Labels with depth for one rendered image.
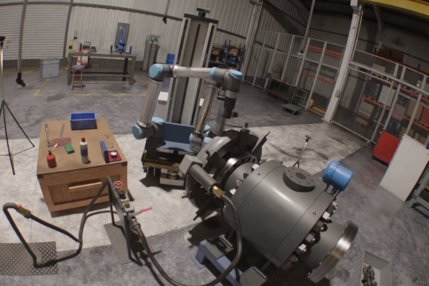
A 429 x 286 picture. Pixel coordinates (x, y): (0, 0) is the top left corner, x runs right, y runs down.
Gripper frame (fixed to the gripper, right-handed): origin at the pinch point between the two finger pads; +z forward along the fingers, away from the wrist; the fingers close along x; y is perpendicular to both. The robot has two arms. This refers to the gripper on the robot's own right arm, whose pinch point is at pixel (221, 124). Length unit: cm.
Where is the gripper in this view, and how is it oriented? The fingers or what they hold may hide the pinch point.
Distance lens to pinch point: 136.7
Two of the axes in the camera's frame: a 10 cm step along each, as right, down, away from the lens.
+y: 9.9, 1.4, 0.8
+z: -1.6, 9.0, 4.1
